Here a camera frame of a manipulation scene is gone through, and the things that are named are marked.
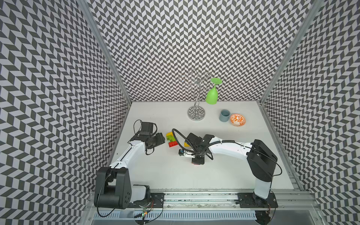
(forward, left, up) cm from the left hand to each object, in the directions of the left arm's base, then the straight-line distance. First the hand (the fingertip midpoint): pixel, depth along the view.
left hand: (160, 140), depth 88 cm
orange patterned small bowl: (+20, -55, -5) cm, 59 cm away
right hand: (-10, -23, -5) cm, 26 cm away
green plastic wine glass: (+25, -34, +16) cm, 45 cm away
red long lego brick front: (-12, -22, -9) cm, 27 cm away
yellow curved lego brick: (-9, -17, +13) cm, 23 cm away
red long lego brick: (0, -8, -4) cm, 9 cm away
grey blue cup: (+22, -45, -2) cm, 50 cm away
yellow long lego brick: (-3, -8, +14) cm, 16 cm away
